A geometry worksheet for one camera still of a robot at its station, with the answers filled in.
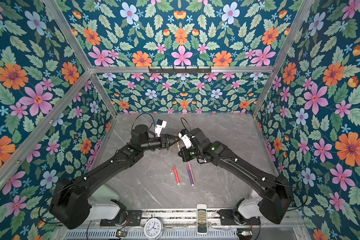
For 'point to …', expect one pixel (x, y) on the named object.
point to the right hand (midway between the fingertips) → (179, 152)
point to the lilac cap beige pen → (191, 168)
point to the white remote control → (202, 228)
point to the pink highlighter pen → (177, 176)
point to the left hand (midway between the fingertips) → (180, 138)
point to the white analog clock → (153, 229)
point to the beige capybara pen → (178, 143)
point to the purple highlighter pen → (190, 176)
